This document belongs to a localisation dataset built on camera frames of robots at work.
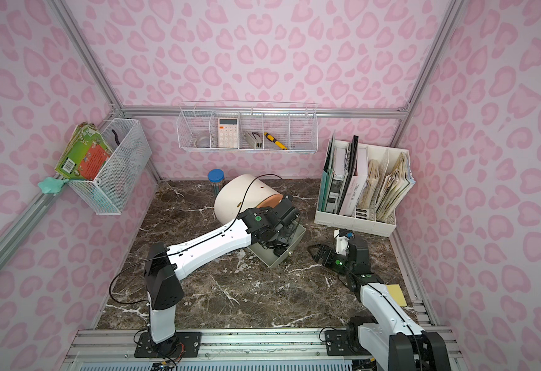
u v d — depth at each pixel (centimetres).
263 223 55
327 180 83
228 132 95
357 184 85
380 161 100
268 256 90
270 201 81
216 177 95
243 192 86
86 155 72
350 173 80
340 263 73
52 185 63
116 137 88
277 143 98
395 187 86
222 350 72
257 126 102
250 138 101
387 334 48
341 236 78
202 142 96
